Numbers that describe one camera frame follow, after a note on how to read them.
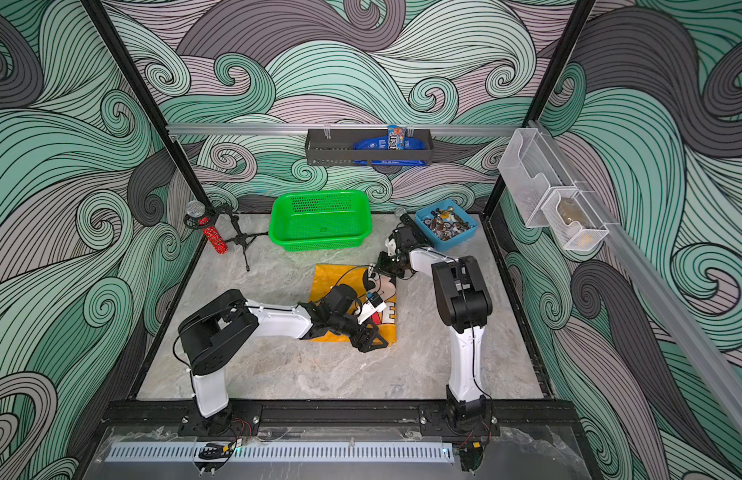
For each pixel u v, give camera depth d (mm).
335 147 951
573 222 637
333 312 715
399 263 796
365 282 976
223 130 1847
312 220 1180
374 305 778
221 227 949
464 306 561
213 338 480
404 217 1150
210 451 716
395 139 899
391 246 973
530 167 951
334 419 744
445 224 1162
